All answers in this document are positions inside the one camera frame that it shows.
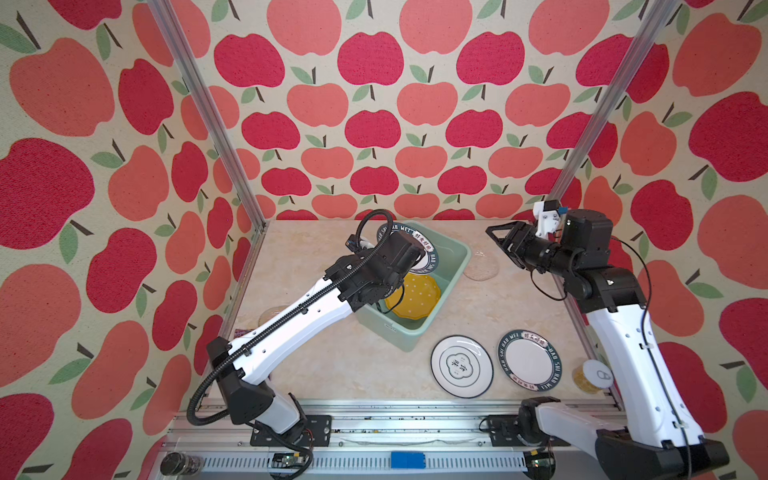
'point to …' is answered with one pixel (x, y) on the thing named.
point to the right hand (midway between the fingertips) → (500, 232)
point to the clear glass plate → (481, 265)
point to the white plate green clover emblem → (461, 367)
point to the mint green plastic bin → (454, 254)
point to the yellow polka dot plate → (421, 294)
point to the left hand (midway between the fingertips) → (415, 261)
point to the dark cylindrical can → (179, 463)
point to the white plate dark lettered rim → (428, 260)
